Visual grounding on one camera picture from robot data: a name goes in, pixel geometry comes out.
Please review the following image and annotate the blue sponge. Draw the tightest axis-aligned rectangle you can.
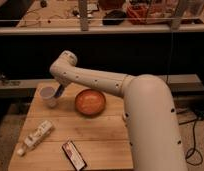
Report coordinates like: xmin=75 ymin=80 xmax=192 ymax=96
xmin=54 ymin=85 xmax=65 ymax=98

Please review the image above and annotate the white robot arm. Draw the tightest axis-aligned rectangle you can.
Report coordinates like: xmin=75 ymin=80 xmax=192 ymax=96
xmin=50 ymin=51 xmax=188 ymax=171

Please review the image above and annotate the white ceramic cup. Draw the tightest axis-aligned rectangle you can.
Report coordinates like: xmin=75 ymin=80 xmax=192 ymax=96
xmin=40 ymin=86 xmax=57 ymax=108

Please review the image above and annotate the orange wooden bowl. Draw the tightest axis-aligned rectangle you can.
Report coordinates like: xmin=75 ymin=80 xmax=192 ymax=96
xmin=75 ymin=89 xmax=106 ymax=116

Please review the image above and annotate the white tube with cap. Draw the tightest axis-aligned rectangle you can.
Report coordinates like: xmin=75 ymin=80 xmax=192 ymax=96
xmin=17 ymin=120 xmax=54 ymax=156

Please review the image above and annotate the dark rectangular candy packet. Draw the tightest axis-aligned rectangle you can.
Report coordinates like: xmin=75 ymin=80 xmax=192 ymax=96
xmin=62 ymin=141 xmax=87 ymax=171

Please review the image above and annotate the black pan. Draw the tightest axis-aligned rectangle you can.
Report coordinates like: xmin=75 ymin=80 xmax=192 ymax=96
xmin=102 ymin=10 xmax=126 ymax=25

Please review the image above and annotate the orange crate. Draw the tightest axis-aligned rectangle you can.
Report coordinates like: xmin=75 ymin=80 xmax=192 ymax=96
xmin=126 ymin=4 xmax=147 ymax=25

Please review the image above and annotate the grey metal post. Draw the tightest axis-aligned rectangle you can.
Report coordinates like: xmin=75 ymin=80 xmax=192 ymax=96
xmin=78 ymin=0 xmax=88 ymax=31
xmin=170 ymin=0 xmax=189 ymax=31

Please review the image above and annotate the grey metal post right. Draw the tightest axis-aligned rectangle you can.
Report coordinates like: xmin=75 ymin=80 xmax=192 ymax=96
xmin=170 ymin=0 xmax=189 ymax=31

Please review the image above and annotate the black cable bundle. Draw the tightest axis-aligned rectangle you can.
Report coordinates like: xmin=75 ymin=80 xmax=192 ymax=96
xmin=176 ymin=106 xmax=204 ymax=167

